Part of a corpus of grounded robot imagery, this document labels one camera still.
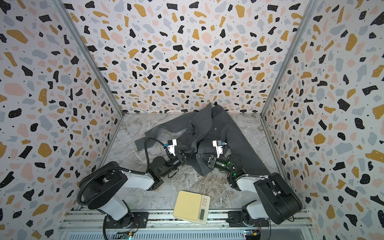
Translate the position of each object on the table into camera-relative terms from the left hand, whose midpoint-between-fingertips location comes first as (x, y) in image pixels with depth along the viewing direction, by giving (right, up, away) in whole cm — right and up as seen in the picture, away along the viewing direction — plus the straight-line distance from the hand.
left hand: (195, 149), depth 74 cm
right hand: (+1, -4, +1) cm, 4 cm away
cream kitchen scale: (-2, -30, +3) cm, 30 cm away
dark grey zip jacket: (+5, +8, +18) cm, 20 cm away
